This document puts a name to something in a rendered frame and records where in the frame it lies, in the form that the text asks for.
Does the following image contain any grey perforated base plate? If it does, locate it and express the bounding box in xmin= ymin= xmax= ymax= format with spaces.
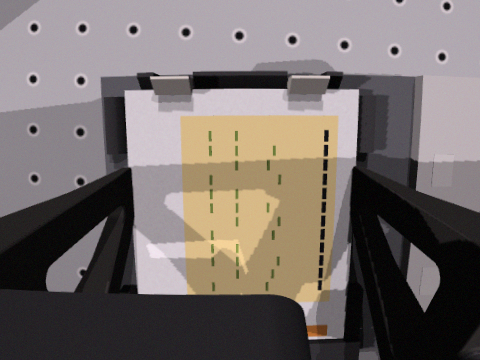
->
xmin=0 ymin=0 xmax=480 ymax=217

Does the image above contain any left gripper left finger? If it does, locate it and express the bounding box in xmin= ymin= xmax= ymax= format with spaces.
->
xmin=0 ymin=167 xmax=135 ymax=293

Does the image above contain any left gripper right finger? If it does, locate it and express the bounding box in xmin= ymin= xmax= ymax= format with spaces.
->
xmin=350 ymin=166 xmax=480 ymax=360

